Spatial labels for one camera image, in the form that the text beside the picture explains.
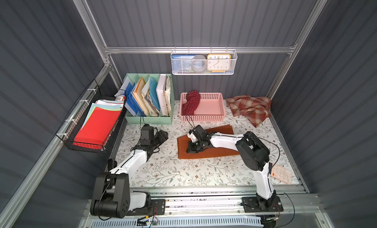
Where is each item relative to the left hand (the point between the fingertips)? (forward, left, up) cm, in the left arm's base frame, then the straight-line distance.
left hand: (163, 134), depth 89 cm
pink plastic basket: (+33, -34, -11) cm, 48 cm away
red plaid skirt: (+23, -65, -3) cm, 69 cm away
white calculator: (-21, -70, -9) cm, 74 cm away
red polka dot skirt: (+34, -19, -2) cm, 39 cm away
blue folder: (+21, +24, +5) cm, 32 cm away
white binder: (+24, +3, +13) cm, 27 cm away
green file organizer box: (+23, +11, +9) cm, 27 cm away
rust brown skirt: (0, -11, -10) cm, 15 cm away
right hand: (-5, -16, -10) cm, 19 cm away
